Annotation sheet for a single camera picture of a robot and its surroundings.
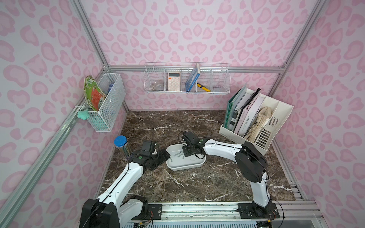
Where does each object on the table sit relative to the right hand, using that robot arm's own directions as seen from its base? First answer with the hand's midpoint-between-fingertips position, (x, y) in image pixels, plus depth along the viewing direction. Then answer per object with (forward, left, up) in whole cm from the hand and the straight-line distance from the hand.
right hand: (184, 150), depth 93 cm
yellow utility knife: (+36, -13, +22) cm, 44 cm away
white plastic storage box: (-6, +5, -4) cm, 9 cm away
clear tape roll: (+35, +18, +24) cm, 46 cm away
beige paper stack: (+11, -45, +14) cm, 48 cm away
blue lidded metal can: (-6, +32, +20) cm, 38 cm away
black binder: (+24, -37, +20) cm, 49 cm away
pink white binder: (+15, -38, +19) cm, 45 cm away
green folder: (+16, -28, +25) cm, 41 cm away
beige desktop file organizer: (+13, -42, +18) cm, 48 cm away
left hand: (-6, +11, +6) cm, 14 cm away
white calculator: (+37, +7, +27) cm, 46 cm away
